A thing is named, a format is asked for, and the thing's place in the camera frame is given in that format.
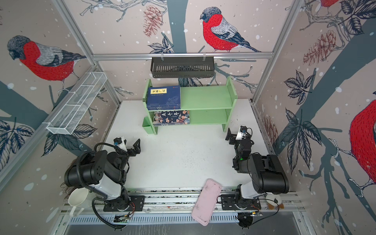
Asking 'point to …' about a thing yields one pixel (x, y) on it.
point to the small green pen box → (148, 126)
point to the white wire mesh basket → (66, 121)
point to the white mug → (80, 199)
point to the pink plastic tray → (206, 202)
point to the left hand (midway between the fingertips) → (131, 140)
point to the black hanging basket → (182, 66)
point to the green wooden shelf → (207, 105)
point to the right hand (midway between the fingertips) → (237, 130)
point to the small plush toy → (274, 200)
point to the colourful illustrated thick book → (171, 117)
